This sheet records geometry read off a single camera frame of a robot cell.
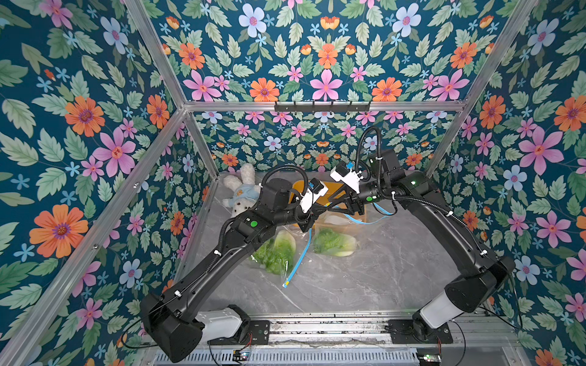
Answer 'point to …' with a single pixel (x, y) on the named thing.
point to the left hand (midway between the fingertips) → (327, 207)
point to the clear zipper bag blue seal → (303, 240)
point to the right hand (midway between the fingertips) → (336, 195)
